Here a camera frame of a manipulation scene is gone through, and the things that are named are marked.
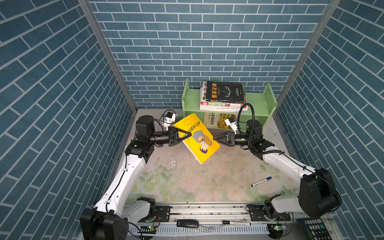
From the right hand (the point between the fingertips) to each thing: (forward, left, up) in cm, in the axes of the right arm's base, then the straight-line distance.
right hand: (214, 139), depth 74 cm
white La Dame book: (+20, +7, +9) cm, 23 cm away
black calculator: (-31, -48, -24) cm, 62 cm away
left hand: (-6, +11, +9) cm, 16 cm away
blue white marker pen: (-8, -32, -25) cm, 41 cm away
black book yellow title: (+25, -6, +10) cm, 28 cm away
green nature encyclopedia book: (+18, +6, +7) cm, 20 cm away
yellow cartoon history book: (+24, -2, -12) cm, 26 cm away
